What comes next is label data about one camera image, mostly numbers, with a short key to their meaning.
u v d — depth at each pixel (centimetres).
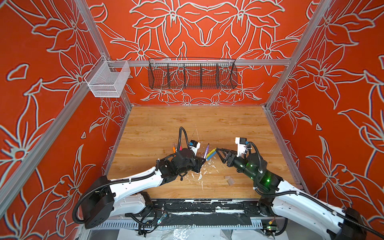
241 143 66
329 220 43
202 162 75
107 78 93
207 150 77
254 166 55
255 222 70
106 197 40
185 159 58
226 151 66
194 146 68
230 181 81
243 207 74
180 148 59
